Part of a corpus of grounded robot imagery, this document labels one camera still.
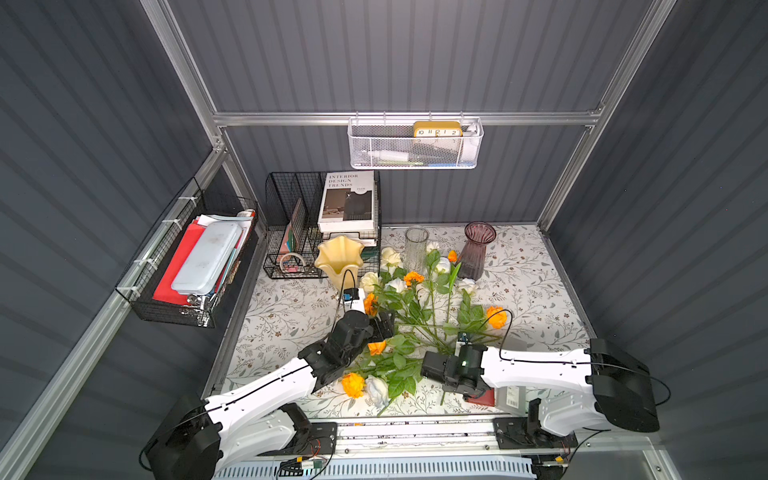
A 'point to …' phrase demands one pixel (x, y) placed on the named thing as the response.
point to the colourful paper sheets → (294, 229)
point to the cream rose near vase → (368, 280)
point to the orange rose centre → (376, 348)
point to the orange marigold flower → (411, 277)
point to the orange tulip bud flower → (452, 256)
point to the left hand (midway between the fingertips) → (385, 315)
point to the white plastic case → (208, 258)
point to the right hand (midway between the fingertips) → (457, 381)
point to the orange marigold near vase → (371, 304)
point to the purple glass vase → (478, 234)
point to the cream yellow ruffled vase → (341, 258)
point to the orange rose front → (353, 385)
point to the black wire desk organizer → (282, 189)
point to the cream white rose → (389, 255)
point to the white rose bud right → (468, 284)
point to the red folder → (165, 291)
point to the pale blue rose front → (377, 391)
